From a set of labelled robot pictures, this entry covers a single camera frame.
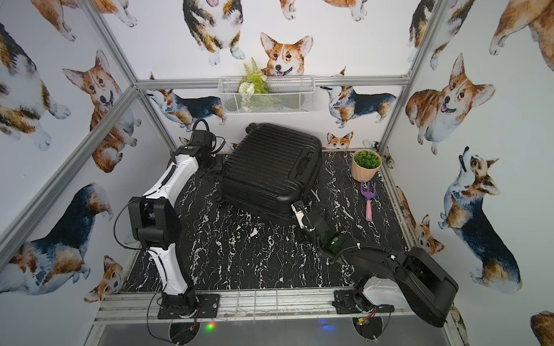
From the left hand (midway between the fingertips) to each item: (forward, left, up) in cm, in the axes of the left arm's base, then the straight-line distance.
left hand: (221, 160), depth 94 cm
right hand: (-25, -31, -7) cm, 41 cm away
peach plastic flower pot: (-1, -64, -10) cm, 64 cm away
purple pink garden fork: (-8, -68, -17) cm, 70 cm away
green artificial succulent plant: (+5, -67, -6) cm, 68 cm away
